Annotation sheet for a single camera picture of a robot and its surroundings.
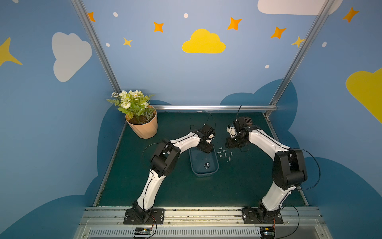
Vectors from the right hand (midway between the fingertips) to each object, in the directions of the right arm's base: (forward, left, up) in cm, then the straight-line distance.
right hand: (231, 143), depth 94 cm
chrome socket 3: (-3, +7, -7) cm, 10 cm away
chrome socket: (-4, +2, -8) cm, 9 cm away
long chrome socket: (-7, 0, -8) cm, 10 cm away
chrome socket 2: (-3, -2, -8) cm, 9 cm away
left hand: (0, +13, -6) cm, 15 cm away
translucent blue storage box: (-12, +17, -7) cm, 22 cm away
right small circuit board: (-45, -16, -11) cm, 49 cm away
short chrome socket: (-6, +6, -7) cm, 11 cm away
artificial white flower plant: (+8, +59, +23) cm, 63 cm away
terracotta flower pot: (+4, +55, +4) cm, 56 cm away
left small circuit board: (-49, +46, -8) cm, 68 cm away
